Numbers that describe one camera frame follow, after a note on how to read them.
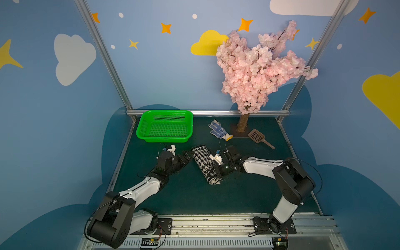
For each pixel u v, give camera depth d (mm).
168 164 699
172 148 818
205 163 879
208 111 1188
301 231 733
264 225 749
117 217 415
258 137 1111
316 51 844
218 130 1123
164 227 741
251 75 707
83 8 689
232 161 735
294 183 478
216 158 854
